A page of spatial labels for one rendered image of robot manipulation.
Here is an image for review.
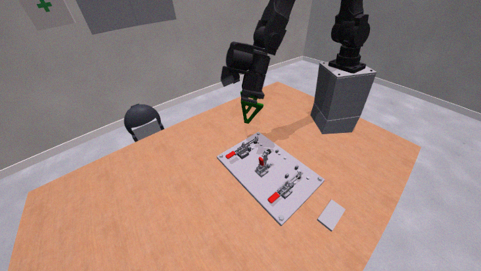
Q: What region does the black toggle clamp with red handle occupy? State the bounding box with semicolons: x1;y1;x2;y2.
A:
268;171;303;203

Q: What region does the white fixture plate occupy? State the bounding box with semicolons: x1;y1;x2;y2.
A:
217;133;325;226

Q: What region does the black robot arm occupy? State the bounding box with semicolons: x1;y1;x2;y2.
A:
221;0;370;91

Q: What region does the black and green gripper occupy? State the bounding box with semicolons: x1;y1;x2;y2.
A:
240;73;266;124

